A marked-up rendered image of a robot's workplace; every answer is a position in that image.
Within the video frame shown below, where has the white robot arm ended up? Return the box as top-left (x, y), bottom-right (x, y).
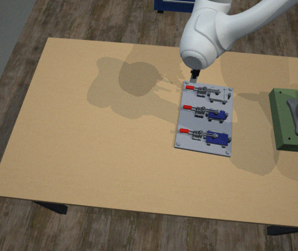
top-left (180, 0), bottom-right (298, 136)

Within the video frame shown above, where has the toggle clamp with red handle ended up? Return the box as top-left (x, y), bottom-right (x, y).
top-left (183, 105), bottom-right (220, 118)
top-left (186, 86), bottom-right (221, 97)
top-left (180, 128), bottom-right (218, 141)

